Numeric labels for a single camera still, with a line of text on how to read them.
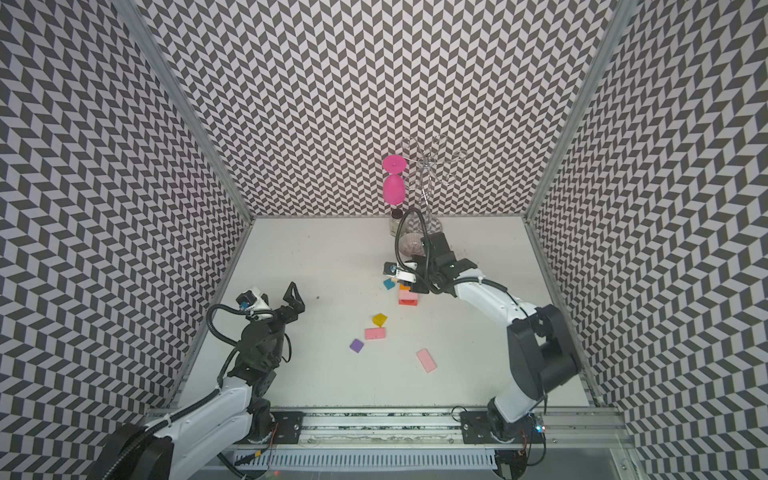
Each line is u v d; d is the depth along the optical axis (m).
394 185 0.96
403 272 0.74
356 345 0.86
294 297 0.80
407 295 0.93
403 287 0.77
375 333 0.89
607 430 0.76
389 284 0.99
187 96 0.88
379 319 0.90
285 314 0.73
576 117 0.87
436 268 0.67
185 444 0.46
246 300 0.67
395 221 1.07
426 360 0.84
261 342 0.61
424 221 0.67
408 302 0.93
